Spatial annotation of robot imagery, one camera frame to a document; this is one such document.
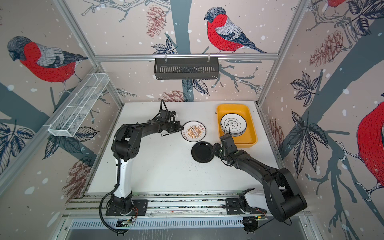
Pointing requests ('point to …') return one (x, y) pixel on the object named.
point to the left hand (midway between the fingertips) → (183, 127)
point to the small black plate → (202, 152)
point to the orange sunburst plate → (193, 131)
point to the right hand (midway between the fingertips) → (211, 150)
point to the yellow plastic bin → (249, 138)
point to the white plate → (233, 123)
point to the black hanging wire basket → (186, 68)
